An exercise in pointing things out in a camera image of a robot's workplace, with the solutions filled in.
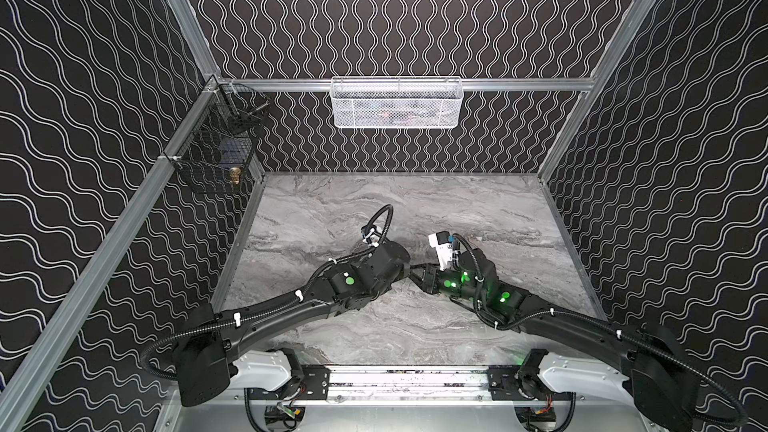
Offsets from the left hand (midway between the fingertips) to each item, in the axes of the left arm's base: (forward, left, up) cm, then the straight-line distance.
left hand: (416, 261), depth 74 cm
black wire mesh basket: (+33, +63, +7) cm, 71 cm away
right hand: (-2, +3, -2) cm, 4 cm away
